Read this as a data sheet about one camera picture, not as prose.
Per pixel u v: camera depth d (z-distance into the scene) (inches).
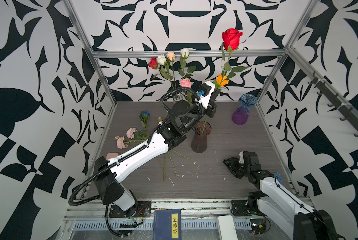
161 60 32.7
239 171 29.3
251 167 26.5
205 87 18.1
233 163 30.6
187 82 27.6
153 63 35.0
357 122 21.3
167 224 27.5
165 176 33.4
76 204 16.2
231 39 16.5
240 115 40.3
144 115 41.5
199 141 37.8
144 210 29.0
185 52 33.5
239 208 29.2
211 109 20.3
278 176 32.6
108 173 15.9
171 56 33.4
